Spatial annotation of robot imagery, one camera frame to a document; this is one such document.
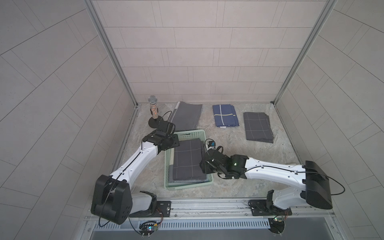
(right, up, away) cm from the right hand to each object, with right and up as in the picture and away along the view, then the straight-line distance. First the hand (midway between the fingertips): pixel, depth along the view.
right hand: (202, 167), depth 76 cm
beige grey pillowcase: (-16, -7, +3) cm, 18 cm away
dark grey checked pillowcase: (+40, +18, +27) cm, 51 cm away
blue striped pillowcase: (+18, +26, +32) cm, 45 cm away
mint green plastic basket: (-19, +1, +9) cm, 21 cm away
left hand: (-13, +13, +10) cm, 21 cm away
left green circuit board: (-24, -23, -11) cm, 35 cm away
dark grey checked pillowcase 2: (-8, +3, +10) cm, 13 cm away
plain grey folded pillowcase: (-11, +26, +33) cm, 43 cm away
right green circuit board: (+35, -25, -6) cm, 44 cm away
